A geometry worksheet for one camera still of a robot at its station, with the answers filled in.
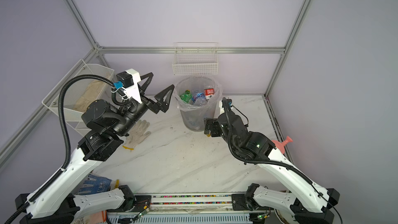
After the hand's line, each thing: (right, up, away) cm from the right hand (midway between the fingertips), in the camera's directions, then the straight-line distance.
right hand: (211, 118), depth 65 cm
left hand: (-17, +13, -16) cm, 27 cm away
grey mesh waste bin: (-10, -3, +28) cm, 29 cm away
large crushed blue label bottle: (-6, +9, +17) cm, 20 cm away
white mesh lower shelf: (-66, -5, +12) cm, 67 cm away
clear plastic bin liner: (-8, +14, +28) cm, 32 cm away
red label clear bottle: (-1, +14, +25) cm, 28 cm away
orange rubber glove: (-51, -46, +4) cm, 69 cm away
